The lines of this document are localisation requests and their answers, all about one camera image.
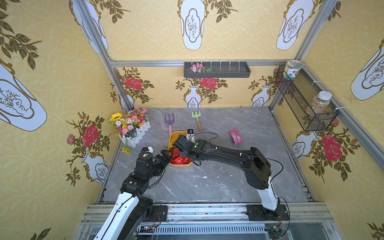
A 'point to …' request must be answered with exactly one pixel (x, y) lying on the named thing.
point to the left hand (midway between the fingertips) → (165, 155)
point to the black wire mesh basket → (298, 92)
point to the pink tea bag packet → (235, 136)
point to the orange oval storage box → (178, 161)
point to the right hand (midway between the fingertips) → (188, 145)
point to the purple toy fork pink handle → (170, 122)
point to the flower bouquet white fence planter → (130, 126)
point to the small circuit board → (147, 229)
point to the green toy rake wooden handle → (197, 116)
